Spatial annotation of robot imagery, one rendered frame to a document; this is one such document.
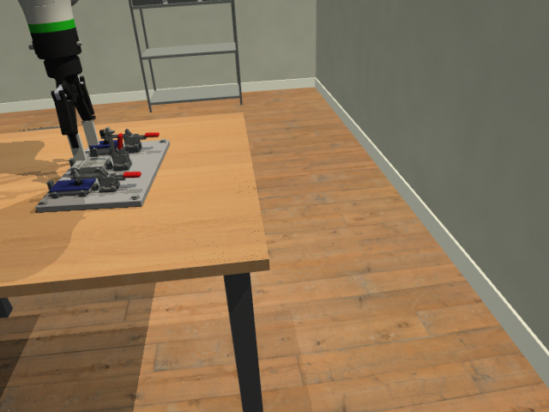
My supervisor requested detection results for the blue rectangular plate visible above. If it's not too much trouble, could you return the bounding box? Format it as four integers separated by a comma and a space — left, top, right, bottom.
91, 140, 119, 154

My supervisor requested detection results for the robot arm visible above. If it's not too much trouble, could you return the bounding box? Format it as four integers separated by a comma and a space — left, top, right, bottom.
18, 0, 82, 61

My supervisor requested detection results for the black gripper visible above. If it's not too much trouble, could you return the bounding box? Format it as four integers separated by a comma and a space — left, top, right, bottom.
44, 56, 100, 161

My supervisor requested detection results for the blue flat plate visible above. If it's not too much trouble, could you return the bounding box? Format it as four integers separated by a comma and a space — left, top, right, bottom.
49, 179, 97, 194

